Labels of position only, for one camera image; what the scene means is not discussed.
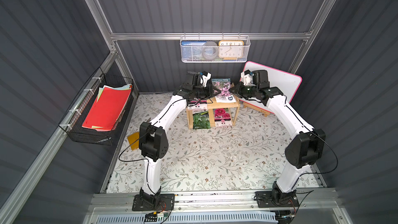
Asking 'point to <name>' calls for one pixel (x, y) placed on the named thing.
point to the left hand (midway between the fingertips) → (219, 91)
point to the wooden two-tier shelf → (212, 104)
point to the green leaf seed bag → (201, 121)
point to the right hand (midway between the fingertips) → (234, 88)
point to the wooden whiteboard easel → (252, 107)
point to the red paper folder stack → (108, 107)
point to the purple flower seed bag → (224, 85)
